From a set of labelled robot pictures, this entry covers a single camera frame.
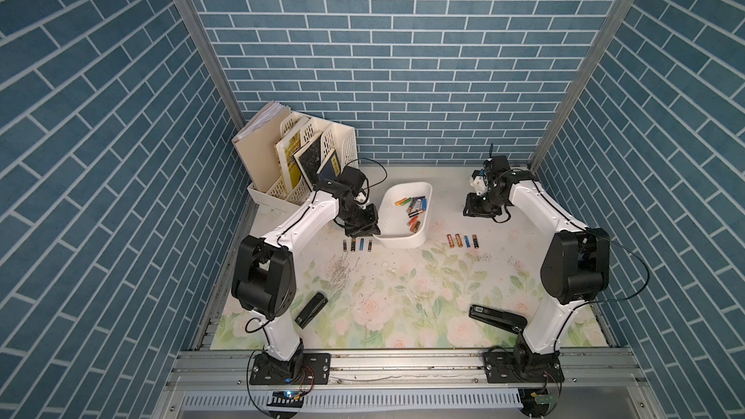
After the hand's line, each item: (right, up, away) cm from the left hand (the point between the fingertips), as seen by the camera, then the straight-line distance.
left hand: (388, 231), depth 84 cm
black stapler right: (+31, -24, -5) cm, 39 cm away
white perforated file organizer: (-19, +31, +17) cm, 40 cm away
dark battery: (-6, -7, +12) cm, 15 cm away
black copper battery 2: (-12, -6, +12) cm, 18 cm away
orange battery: (+4, +8, +13) cm, 15 cm away
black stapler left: (-22, -22, -3) cm, 31 cm away
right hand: (+27, +5, +9) cm, 29 cm away
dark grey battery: (-15, -6, +14) cm, 21 cm away
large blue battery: (+11, +8, +3) cm, 14 cm away
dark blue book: (-19, +20, +14) cm, 31 cm away
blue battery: (+27, -5, +15) cm, 32 cm away
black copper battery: (+30, -5, +15) cm, 34 cm away
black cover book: (-27, +22, +15) cm, 38 cm away
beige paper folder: (-41, +27, +5) cm, 49 cm away
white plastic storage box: (+5, +4, +9) cm, 11 cm away
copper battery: (+22, -5, +14) cm, 27 cm away
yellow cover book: (-33, +25, +7) cm, 42 cm away
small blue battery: (-9, -7, +13) cm, 17 cm away
